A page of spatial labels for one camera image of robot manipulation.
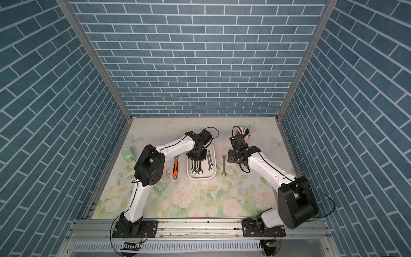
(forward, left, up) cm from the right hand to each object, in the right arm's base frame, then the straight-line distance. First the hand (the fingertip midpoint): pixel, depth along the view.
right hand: (236, 157), depth 89 cm
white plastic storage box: (-7, +16, -9) cm, 20 cm away
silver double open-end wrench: (-3, +6, -9) cm, 11 cm away
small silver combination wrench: (0, +15, -8) cm, 17 cm away
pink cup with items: (+18, -5, +2) cm, 19 cm away
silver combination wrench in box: (-5, +24, -9) cm, 26 cm away
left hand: (+1, +18, -8) cm, 20 cm away
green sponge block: (-3, +62, -2) cm, 62 cm away
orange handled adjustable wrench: (-8, +34, -8) cm, 36 cm away
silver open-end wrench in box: (-5, +20, -9) cm, 23 cm away
